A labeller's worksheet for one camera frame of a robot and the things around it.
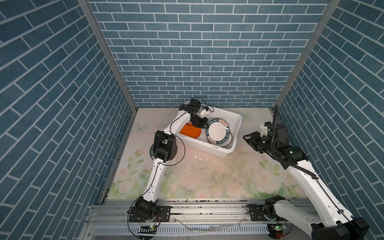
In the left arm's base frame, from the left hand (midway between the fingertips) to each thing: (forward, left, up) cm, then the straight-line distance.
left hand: (208, 126), depth 99 cm
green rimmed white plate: (0, -7, -5) cm, 9 cm away
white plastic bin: (+5, -18, +2) cm, 19 cm away
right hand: (-19, -15, +16) cm, 29 cm away
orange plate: (-2, +11, -3) cm, 12 cm away
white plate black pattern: (-9, -12, -8) cm, 17 cm away
